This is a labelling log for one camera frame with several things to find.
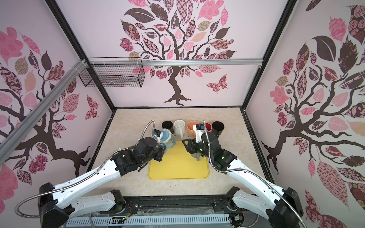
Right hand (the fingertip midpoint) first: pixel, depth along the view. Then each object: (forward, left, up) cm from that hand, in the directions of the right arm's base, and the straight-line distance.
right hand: (184, 139), depth 74 cm
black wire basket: (+47, +41, +12) cm, 64 cm away
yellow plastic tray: (-4, +4, -22) cm, 23 cm away
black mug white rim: (+20, +12, -13) cm, 27 cm away
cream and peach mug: (+16, -4, -14) cm, 22 cm away
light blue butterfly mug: (-2, +8, +2) cm, 9 cm away
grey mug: (-1, -7, -18) cm, 19 cm away
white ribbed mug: (+23, +4, -20) cm, 31 cm away
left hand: (-3, +12, -4) cm, 13 cm away
